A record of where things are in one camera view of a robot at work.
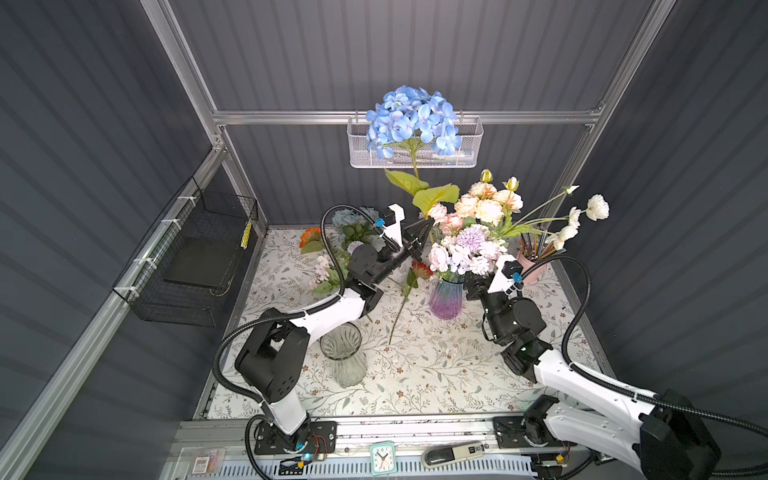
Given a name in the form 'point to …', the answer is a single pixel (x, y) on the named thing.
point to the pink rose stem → (450, 223)
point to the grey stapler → (437, 456)
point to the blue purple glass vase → (446, 300)
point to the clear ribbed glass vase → (341, 343)
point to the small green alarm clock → (383, 457)
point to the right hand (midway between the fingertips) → (483, 261)
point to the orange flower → (311, 241)
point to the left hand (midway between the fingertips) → (434, 219)
